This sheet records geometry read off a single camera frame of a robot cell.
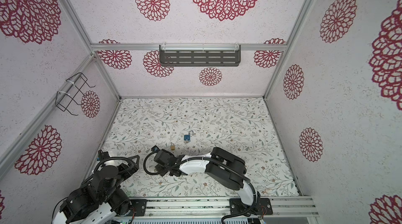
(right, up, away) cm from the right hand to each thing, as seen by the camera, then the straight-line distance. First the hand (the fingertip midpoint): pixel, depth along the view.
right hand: (157, 162), depth 86 cm
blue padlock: (+15, +12, +12) cm, 22 cm away
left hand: (-7, +3, -13) cm, 15 cm away
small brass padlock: (+7, +6, +9) cm, 13 cm away
